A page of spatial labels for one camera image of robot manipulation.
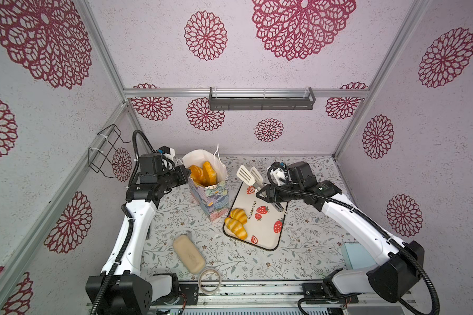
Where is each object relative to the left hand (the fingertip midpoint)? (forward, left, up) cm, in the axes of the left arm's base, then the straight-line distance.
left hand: (189, 174), depth 77 cm
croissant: (+8, -6, -11) cm, 15 cm away
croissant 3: (-11, -18, -23) cm, 32 cm away
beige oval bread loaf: (-23, +2, -23) cm, 32 cm away
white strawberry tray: (-8, -32, -27) cm, 42 cm away
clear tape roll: (-35, -5, -28) cm, 45 cm away
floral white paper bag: (-5, -8, -11) cm, 15 cm away
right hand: (-7, -27, -3) cm, 28 cm away
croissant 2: (-6, -19, -22) cm, 30 cm away
